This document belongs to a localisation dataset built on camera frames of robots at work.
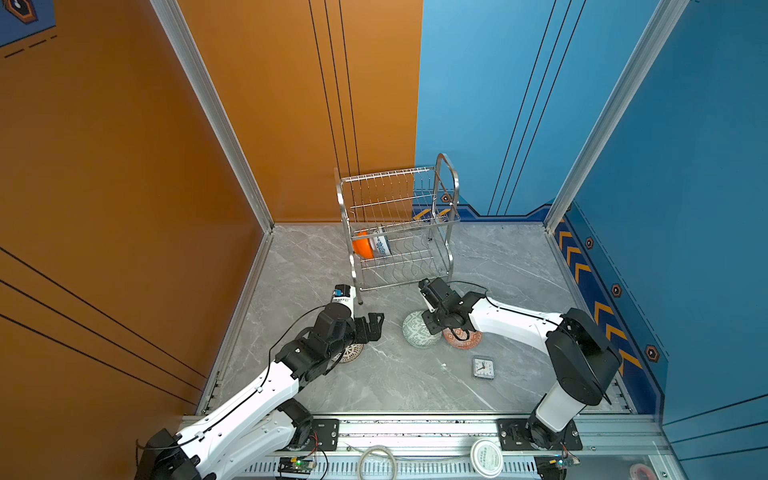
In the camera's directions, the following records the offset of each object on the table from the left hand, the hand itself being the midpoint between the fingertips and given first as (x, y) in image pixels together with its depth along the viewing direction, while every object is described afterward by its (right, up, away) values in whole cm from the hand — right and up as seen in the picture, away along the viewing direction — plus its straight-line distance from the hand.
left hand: (372, 314), depth 79 cm
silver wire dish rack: (+7, +24, +3) cm, 26 cm away
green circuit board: (-17, -34, -8) cm, 39 cm away
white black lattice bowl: (-7, -13, +7) cm, 16 cm away
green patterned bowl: (+13, -8, +11) cm, 18 cm away
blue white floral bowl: (+2, +19, +18) cm, 26 cm away
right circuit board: (+46, -33, -10) cm, 57 cm away
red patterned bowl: (+29, -9, +7) cm, 32 cm away
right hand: (+16, -4, +11) cm, 20 cm away
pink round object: (+63, -34, -11) cm, 72 cm away
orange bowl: (-5, +19, +19) cm, 27 cm away
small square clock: (+31, -15, +3) cm, 35 cm away
